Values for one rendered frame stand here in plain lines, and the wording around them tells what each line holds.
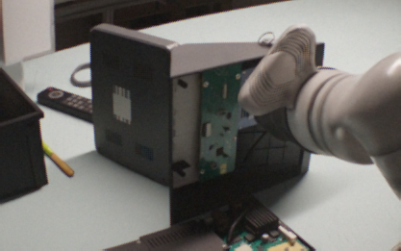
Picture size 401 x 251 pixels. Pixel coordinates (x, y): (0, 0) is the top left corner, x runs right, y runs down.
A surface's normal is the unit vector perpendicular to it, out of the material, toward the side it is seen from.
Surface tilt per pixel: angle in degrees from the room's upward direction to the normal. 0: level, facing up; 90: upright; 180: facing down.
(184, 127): 90
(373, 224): 0
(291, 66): 71
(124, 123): 90
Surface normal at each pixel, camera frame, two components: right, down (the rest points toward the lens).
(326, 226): 0.04, -0.89
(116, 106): -0.58, 0.35
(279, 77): 0.26, 0.15
